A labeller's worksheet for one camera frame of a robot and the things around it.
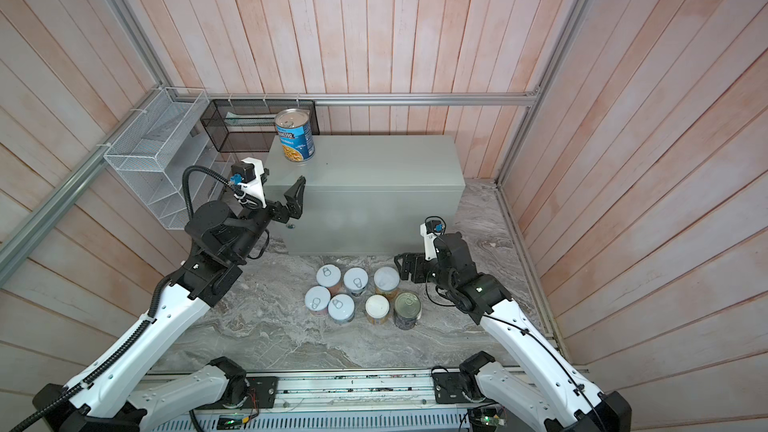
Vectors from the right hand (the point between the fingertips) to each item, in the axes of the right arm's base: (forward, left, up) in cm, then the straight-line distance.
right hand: (409, 257), depth 77 cm
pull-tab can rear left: (+1, +23, -13) cm, 27 cm away
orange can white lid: (-1, +6, -12) cm, 13 cm away
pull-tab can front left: (-7, +26, -13) cm, 30 cm away
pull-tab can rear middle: (0, +15, -14) cm, 21 cm away
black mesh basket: (+35, +49, +16) cm, 62 cm away
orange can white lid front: (-9, +8, -12) cm, 18 cm away
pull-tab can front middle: (-9, +18, -13) cm, 24 cm away
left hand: (+6, +28, +22) cm, 36 cm away
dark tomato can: (-10, 0, -10) cm, 14 cm away
